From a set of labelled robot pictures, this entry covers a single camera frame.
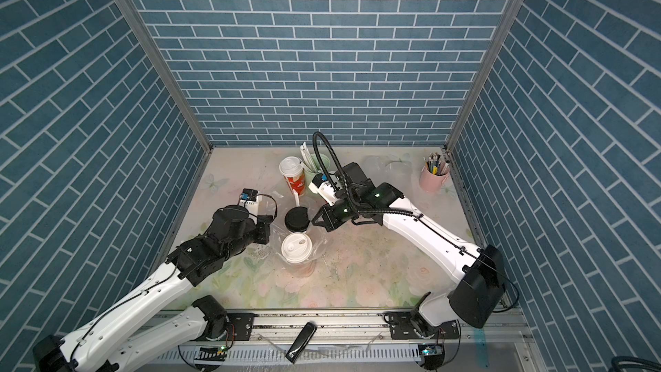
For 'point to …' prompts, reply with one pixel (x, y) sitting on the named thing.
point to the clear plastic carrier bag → (278, 229)
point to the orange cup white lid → (296, 251)
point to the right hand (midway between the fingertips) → (316, 223)
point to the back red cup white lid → (293, 170)
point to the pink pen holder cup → (432, 177)
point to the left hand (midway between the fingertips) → (280, 219)
